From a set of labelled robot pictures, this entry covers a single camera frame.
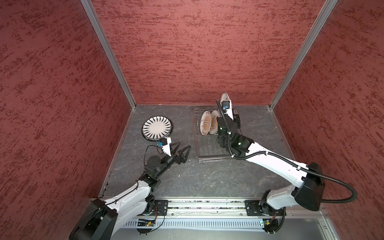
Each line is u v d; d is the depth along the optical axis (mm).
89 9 711
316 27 777
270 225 710
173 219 710
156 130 1035
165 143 679
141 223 725
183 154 689
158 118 1095
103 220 417
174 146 792
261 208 656
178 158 683
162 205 744
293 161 453
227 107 579
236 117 610
